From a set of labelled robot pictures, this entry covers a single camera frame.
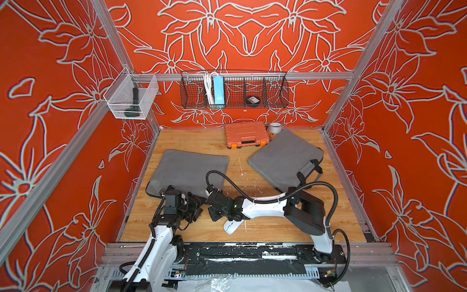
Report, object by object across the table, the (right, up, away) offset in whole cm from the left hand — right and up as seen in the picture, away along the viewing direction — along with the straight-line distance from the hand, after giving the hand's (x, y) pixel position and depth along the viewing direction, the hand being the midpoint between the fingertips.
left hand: (205, 202), depth 84 cm
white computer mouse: (+12, -10, -5) cm, 16 cm away
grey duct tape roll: (+41, +38, +32) cm, 65 cm away
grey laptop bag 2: (+44, +18, +15) cm, 50 cm away
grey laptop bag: (-13, +14, +16) cm, 25 cm away
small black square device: (+24, +51, +12) cm, 58 cm away
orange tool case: (+26, +34, +27) cm, 50 cm away
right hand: (+1, -3, +1) cm, 3 cm away
